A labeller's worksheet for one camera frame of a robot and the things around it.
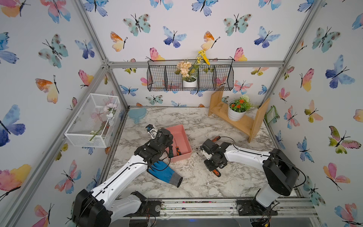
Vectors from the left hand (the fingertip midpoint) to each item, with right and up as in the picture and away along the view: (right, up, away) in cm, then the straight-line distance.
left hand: (169, 135), depth 80 cm
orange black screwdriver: (+31, -5, +21) cm, 38 cm away
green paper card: (+75, +13, +30) cm, 82 cm away
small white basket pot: (+13, +32, +11) cm, 36 cm away
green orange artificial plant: (+44, +18, +8) cm, 48 cm away
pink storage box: (+6, -6, +19) cm, 21 cm away
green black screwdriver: (+5, -12, +13) cm, 18 cm away
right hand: (+24, -18, +6) cm, 31 cm away
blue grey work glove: (-6, -21, +5) cm, 22 cm away
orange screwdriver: (+27, -22, +2) cm, 35 cm away
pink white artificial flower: (-31, +10, -8) cm, 33 cm away
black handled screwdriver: (0, -13, +10) cm, 16 cm away
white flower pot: (+42, +12, +17) cm, 47 cm away
